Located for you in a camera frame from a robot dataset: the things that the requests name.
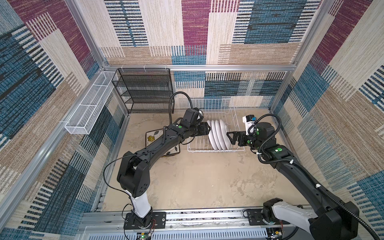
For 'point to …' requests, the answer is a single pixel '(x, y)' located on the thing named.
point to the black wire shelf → (146, 90)
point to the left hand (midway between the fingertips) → (208, 126)
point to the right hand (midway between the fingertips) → (234, 135)
